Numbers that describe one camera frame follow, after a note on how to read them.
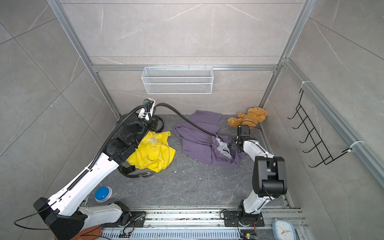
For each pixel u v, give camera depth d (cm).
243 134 74
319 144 63
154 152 92
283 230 69
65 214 39
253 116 108
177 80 100
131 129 48
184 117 74
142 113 53
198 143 99
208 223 73
